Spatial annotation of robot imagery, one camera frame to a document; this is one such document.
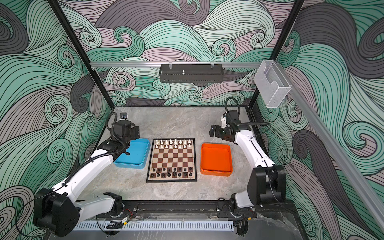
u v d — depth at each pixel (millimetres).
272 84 782
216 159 927
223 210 724
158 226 728
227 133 599
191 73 949
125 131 612
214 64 930
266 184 412
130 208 729
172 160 899
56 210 376
